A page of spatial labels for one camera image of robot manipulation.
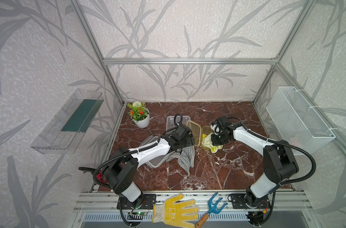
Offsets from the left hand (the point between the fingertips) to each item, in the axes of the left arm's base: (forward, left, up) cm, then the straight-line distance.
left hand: (190, 141), depth 87 cm
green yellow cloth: (0, -11, -2) cm, 11 cm away
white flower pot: (+16, +32, -4) cm, 36 cm away
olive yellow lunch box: (+12, -12, -6) cm, 18 cm away
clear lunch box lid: (-10, +20, -9) cm, 24 cm away
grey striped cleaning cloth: (-9, +3, -5) cm, 11 cm away
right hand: (+2, -14, -4) cm, 15 cm away
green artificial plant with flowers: (+19, +35, +6) cm, 40 cm away
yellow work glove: (-36, +11, -8) cm, 38 cm away
